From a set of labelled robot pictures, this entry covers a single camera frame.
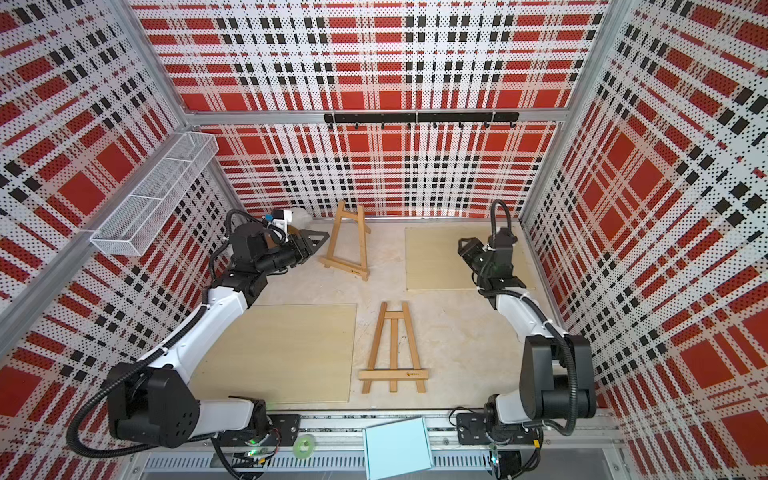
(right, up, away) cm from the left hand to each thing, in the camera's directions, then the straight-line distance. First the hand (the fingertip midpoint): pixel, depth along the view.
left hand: (330, 238), depth 78 cm
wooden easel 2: (+5, -10, +24) cm, 26 cm away
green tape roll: (-5, -51, -6) cm, 52 cm away
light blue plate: (+18, -49, -9) cm, 53 cm away
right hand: (+38, -1, +10) cm, 39 cm away
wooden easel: (+17, -36, +1) cm, 40 cm away
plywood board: (-18, -36, +13) cm, 42 cm away
